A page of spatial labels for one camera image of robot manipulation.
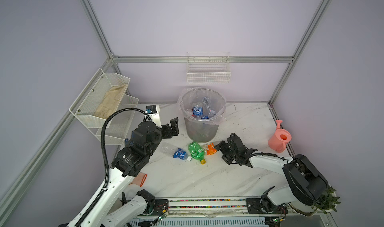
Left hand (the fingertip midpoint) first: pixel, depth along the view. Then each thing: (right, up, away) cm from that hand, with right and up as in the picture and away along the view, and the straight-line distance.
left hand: (167, 120), depth 65 cm
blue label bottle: (+14, +6, +21) cm, 25 cm away
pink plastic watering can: (+62, -13, +22) cm, 67 cm away
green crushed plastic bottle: (+13, -20, +25) cm, 35 cm away
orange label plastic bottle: (+21, -19, +26) cm, 38 cm away
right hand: (+24, -19, +24) cm, 39 cm away
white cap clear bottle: (+19, +11, +26) cm, 34 cm away
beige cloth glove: (-35, +10, +15) cm, 39 cm away
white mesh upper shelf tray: (-39, +11, +14) cm, 43 cm away
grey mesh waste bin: (+15, -8, +25) cm, 30 cm away
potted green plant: (+66, -34, -5) cm, 75 cm away
